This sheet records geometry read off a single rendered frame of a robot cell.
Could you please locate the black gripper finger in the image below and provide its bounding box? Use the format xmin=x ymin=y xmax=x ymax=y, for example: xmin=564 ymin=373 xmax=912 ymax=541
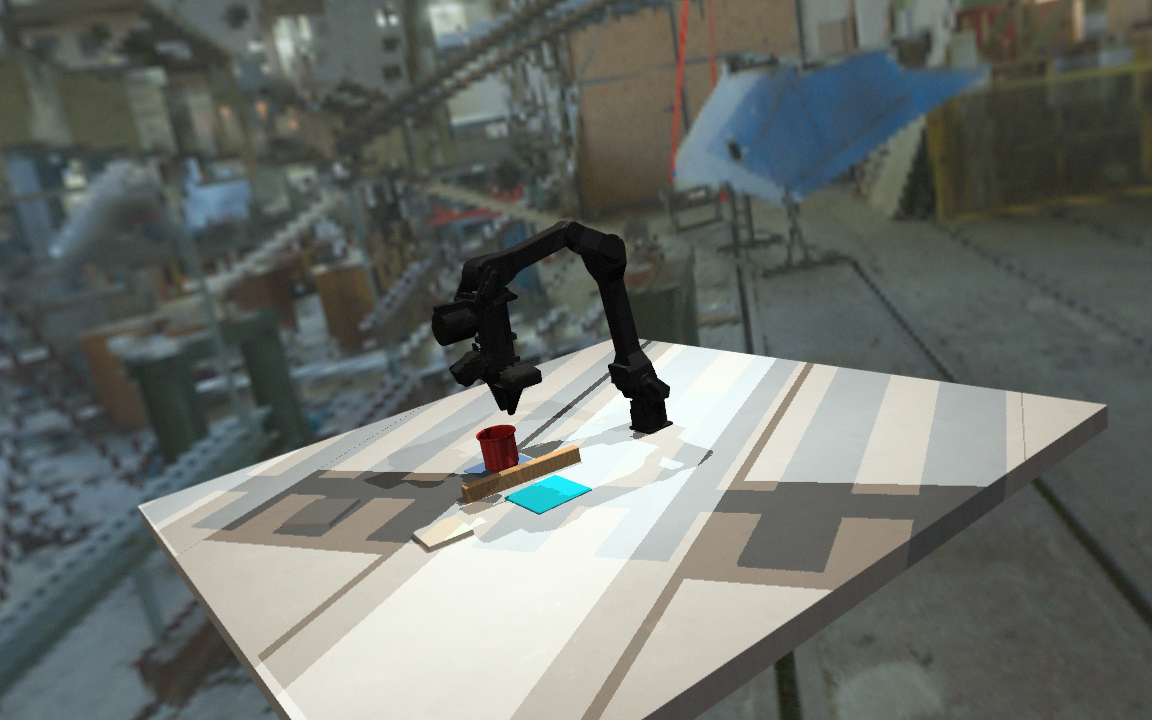
xmin=493 ymin=382 xmax=523 ymax=416
xmin=479 ymin=373 xmax=506 ymax=411

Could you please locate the dark red cup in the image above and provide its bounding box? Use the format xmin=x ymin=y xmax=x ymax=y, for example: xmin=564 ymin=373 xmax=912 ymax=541
xmin=476 ymin=425 xmax=520 ymax=473

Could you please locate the long wooden plank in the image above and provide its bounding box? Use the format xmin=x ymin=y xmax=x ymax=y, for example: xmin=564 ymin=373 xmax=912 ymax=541
xmin=461 ymin=445 xmax=581 ymax=505

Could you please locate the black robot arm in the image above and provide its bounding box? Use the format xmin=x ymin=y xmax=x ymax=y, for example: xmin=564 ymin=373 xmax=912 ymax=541
xmin=431 ymin=221 xmax=673 ymax=434

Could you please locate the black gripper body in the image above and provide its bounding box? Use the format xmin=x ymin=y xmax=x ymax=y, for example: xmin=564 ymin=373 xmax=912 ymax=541
xmin=475 ymin=327 xmax=541 ymax=392

